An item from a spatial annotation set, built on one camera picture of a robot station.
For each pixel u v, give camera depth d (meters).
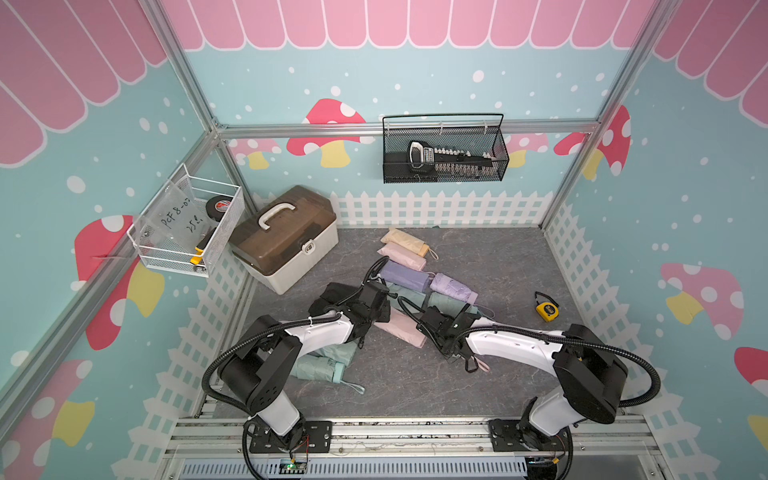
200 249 0.63
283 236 0.93
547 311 0.94
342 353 0.86
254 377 0.45
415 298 0.99
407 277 1.02
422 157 0.89
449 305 0.95
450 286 1.00
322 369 0.83
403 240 1.12
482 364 0.85
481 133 0.91
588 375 0.44
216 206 0.79
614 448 0.73
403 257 1.07
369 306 0.71
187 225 0.70
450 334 0.62
